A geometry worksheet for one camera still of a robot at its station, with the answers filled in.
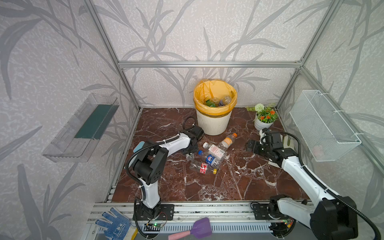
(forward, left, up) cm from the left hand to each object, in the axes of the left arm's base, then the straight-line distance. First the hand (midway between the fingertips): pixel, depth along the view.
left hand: (193, 145), depth 95 cm
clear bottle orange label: (+2, -22, +1) cm, 22 cm away
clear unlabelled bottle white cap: (+30, -15, +12) cm, 35 cm away
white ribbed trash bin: (+10, -13, +8) cm, 18 cm away
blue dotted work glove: (-42, +36, -2) cm, 55 cm away
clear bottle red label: (-15, -6, +2) cm, 16 cm away
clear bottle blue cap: (-9, +1, +2) cm, 9 cm away
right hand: (-2, -35, +10) cm, 36 cm away
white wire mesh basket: (-11, -60, +31) cm, 68 cm away
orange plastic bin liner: (+32, -7, +19) cm, 38 cm away
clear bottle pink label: (-4, -14, +1) cm, 14 cm away
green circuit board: (-42, +16, -3) cm, 45 cm away
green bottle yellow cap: (+26, -11, +12) cm, 30 cm away
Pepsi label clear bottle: (-11, -11, +2) cm, 16 cm away
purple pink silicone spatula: (-43, -6, -2) cm, 43 cm away
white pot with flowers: (+15, -47, +10) cm, 50 cm away
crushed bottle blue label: (+22, -20, +19) cm, 35 cm away
